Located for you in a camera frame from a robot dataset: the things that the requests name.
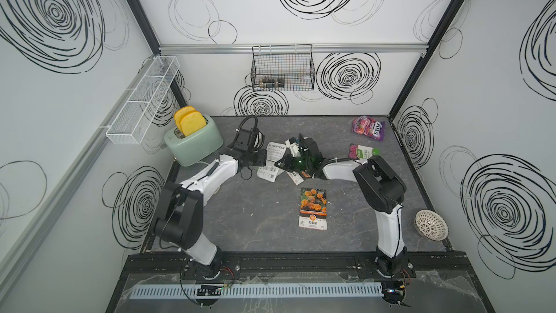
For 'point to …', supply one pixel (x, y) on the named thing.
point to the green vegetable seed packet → (270, 171)
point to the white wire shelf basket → (130, 124)
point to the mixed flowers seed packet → (293, 145)
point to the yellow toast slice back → (179, 113)
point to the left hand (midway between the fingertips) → (259, 155)
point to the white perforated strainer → (431, 224)
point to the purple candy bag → (369, 126)
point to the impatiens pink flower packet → (357, 151)
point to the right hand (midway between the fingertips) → (277, 162)
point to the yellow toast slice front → (191, 122)
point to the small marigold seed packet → (296, 177)
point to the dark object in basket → (270, 82)
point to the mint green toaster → (195, 146)
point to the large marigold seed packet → (313, 210)
